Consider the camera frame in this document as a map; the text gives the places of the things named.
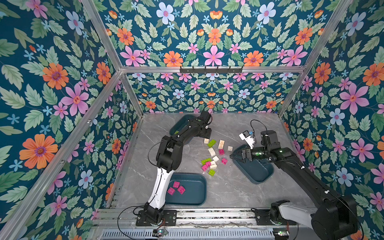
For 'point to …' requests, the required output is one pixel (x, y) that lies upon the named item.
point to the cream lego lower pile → (213, 165)
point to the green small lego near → (212, 172)
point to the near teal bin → (195, 186)
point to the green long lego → (211, 143)
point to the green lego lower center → (203, 162)
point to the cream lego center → (212, 151)
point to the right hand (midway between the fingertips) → (234, 153)
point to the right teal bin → (258, 171)
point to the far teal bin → (181, 123)
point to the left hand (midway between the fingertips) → (208, 130)
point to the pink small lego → (181, 189)
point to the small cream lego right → (230, 148)
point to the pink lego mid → (176, 184)
